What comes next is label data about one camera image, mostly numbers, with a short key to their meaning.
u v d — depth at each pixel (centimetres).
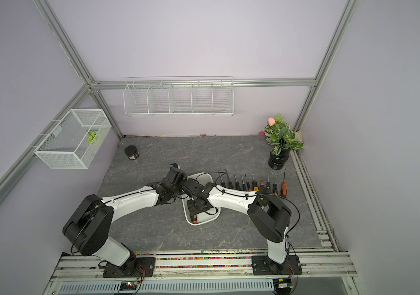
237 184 98
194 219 85
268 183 99
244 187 96
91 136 81
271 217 47
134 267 69
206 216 85
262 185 97
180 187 72
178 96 101
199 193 66
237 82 97
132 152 109
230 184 98
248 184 98
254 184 96
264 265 74
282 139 80
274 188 96
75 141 82
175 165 83
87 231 44
